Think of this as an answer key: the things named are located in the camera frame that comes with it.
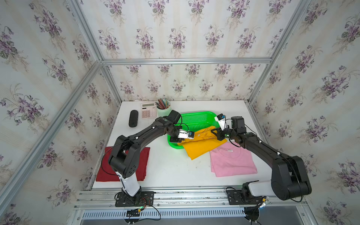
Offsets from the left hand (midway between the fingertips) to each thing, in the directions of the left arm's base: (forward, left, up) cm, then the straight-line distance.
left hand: (184, 137), depth 87 cm
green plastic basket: (+19, -7, -8) cm, 22 cm away
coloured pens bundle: (+27, +15, +4) cm, 31 cm away
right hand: (+4, -19, +3) cm, 20 cm away
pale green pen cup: (+17, +14, +4) cm, 22 cm away
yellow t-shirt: (-1, -13, -1) cm, 13 cm away
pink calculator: (+29, +28, -7) cm, 41 cm away
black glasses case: (+20, +38, -7) cm, 44 cm away
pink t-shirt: (-11, -30, -9) cm, 33 cm away
